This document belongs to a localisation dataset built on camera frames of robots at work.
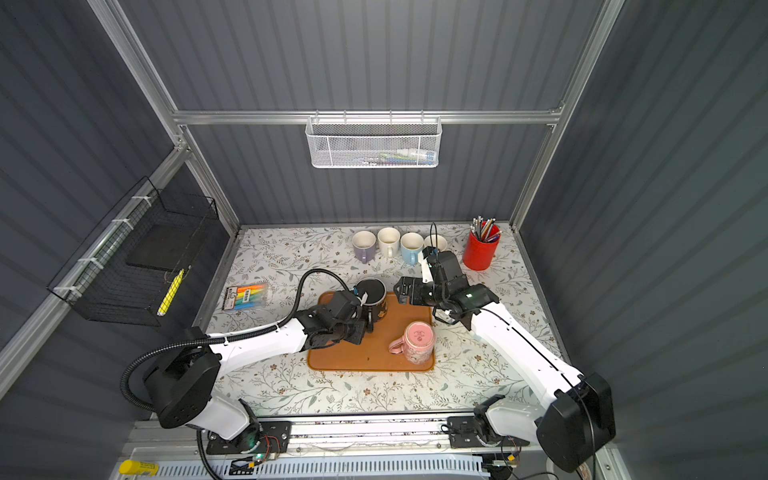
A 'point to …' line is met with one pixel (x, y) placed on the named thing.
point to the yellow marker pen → (132, 467)
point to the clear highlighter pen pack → (244, 297)
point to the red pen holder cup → (479, 251)
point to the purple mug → (364, 245)
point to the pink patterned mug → (417, 343)
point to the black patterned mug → (375, 309)
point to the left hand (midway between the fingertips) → (365, 326)
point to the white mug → (388, 241)
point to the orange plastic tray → (373, 353)
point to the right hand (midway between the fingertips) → (410, 290)
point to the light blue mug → (411, 244)
